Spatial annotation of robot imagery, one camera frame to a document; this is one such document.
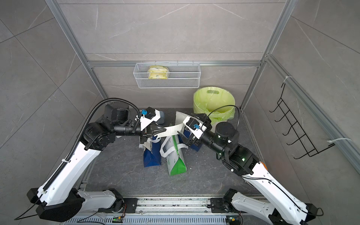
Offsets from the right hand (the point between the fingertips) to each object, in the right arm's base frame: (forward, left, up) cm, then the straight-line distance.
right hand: (188, 121), depth 57 cm
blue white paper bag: (+1, +21, -38) cm, 43 cm away
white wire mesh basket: (+53, +4, -12) cm, 55 cm away
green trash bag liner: (+34, -23, -24) cm, 48 cm away
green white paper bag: (-4, +8, -19) cm, 21 cm away
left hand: (-2, +10, -1) cm, 10 cm away
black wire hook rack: (-6, -52, -11) cm, 53 cm away
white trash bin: (+35, -22, -23) cm, 48 cm away
